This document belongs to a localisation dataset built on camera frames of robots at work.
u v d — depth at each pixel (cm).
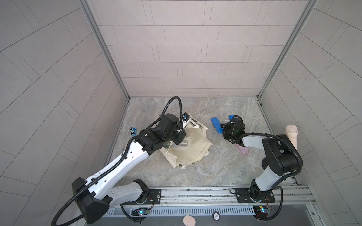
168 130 52
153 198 71
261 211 68
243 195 71
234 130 74
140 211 65
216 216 67
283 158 46
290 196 73
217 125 97
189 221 63
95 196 37
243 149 87
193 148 84
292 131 62
